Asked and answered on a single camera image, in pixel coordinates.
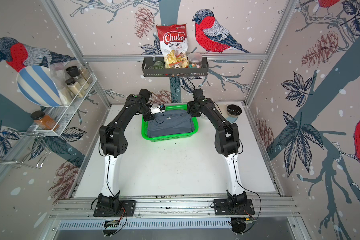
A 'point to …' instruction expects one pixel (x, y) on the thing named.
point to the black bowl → (233, 110)
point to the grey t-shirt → (170, 122)
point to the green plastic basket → (170, 138)
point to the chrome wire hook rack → (29, 148)
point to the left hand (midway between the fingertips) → (154, 112)
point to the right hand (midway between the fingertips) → (184, 107)
